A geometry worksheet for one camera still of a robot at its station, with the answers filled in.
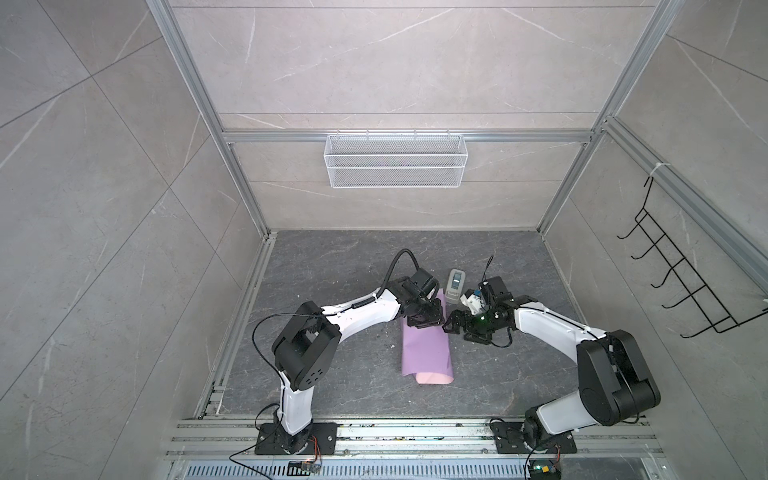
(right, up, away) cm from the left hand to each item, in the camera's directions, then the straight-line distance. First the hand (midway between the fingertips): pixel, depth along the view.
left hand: (445, 317), depth 85 cm
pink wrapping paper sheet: (-6, -9, -4) cm, 11 cm away
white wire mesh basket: (-14, +50, +15) cm, 54 cm away
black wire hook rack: (+51, +15, -18) cm, 56 cm away
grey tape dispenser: (+6, +8, +14) cm, 17 cm away
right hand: (+3, -4, +3) cm, 6 cm away
